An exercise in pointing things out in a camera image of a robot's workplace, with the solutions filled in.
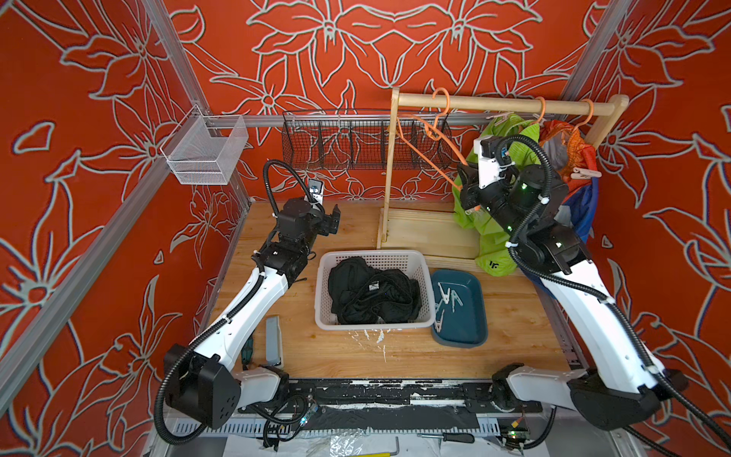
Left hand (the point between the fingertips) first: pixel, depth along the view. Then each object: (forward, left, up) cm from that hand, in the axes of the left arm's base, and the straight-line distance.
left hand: (317, 198), depth 76 cm
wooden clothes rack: (+16, -39, -31) cm, 52 cm away
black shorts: (-16, -12, -23) cm, 31 cm away
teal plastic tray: (-9, -46, -32) cm, 57 cm away
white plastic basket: (-3, -29, -24) cm, 38 cm away
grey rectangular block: (-29, +11, -29) cm, 42 cm away
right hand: (-3, -35, +17) cm, 39 cm away
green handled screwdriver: (-32, +19, -31) cm, 49 cm away
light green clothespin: (-11, -43, -31) cm, 54 cm away
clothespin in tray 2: (-20, -37, -32) cm, 53 cm away
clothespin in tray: (-11, -40, -31) cm, 52 cm away
